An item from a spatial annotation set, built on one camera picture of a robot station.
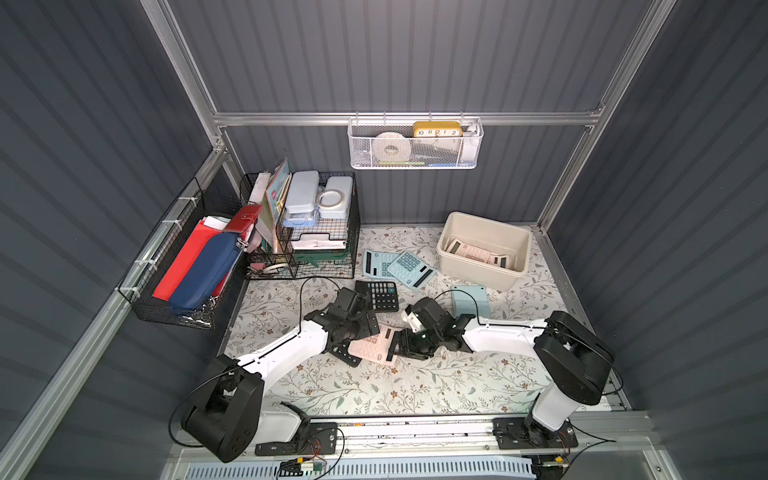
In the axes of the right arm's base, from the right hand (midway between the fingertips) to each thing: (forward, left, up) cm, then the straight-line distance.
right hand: (401, 356), depth 84 cm
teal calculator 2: (+31, -4, -1) cm, 31 cm away
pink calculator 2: (+40, -25, 0) cm, 47 cm away
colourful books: (+40, +40, +22) cm, 61 cm away
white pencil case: (+45, +32, +21) cm, 59 cm away
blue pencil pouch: (+8, +44, +29) cm, 54 cm away
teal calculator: (+34, +9, 0) cm, 35 cm away
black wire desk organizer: (+35, +31, +18) cm, 50 cm away
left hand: (+7, +10, +2) cm, 13 cm away
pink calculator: (+35, -36, -1) cm, 50 cm away
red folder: (+14, +52, +28) cm, 61 cm away
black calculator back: (+21, +6, -2) cm, 22 cm away
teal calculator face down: (+19, -23, -1) cm, 29 cm away
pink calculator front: (+3, +8, -1) cm, 8 cm away
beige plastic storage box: (+46, -37, 0) cm, 59 cm away
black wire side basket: (+28, +55, +31) cm, 69 cm away
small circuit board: (-26, +26, -4) cm, 36 cm away
